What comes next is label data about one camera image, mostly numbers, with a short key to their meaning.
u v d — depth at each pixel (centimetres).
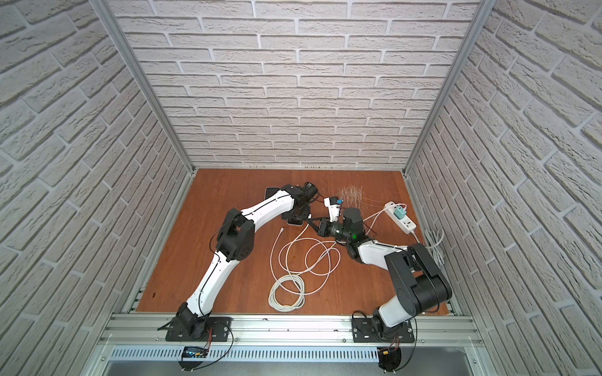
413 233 96
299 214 89
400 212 95
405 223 97
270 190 112
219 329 73
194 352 72
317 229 81
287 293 80
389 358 71
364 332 73
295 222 91
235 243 62
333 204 80
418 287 45
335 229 77
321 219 80
